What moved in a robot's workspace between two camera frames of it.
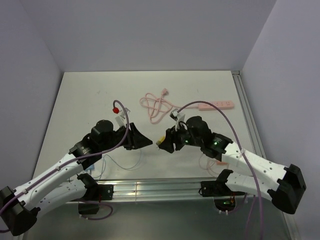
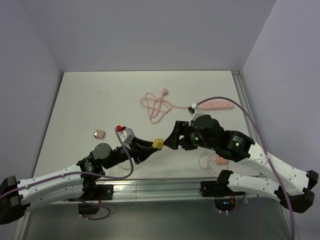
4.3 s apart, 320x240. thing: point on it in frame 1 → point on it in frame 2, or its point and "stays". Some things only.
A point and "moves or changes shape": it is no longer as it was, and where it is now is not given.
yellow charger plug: x=161 y=139 moves or changes shape
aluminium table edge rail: x=158 y=190 stays
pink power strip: x=220 y=104 stays
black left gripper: x=137 y=140 → x=145 y=149
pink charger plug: x=221 y=163 stays
